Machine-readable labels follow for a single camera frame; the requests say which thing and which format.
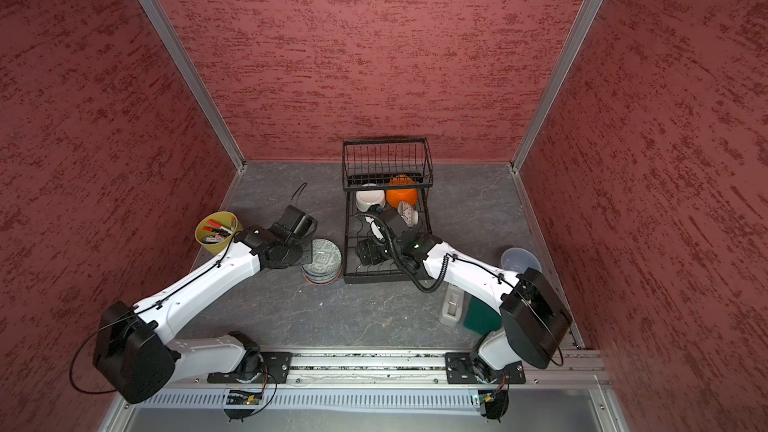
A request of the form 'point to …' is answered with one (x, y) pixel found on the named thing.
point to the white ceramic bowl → (368, 198)
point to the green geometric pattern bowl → (326, 261)
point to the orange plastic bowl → (395, 196)
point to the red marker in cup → (218, 231)
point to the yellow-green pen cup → (213, 242)
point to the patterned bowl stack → (321, 274)
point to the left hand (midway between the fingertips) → (302, 259)
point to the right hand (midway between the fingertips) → (365, 253)
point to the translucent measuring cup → (519, 260)
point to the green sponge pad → (481, 317)
